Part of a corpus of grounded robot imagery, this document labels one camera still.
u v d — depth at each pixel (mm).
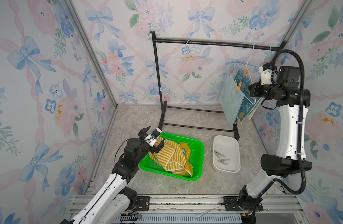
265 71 589
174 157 842
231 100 897
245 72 867
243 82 858
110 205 566
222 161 879
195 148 876
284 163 432
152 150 676
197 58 897
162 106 1065
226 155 927
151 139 604
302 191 401
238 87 767
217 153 922
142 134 659
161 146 670
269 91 560
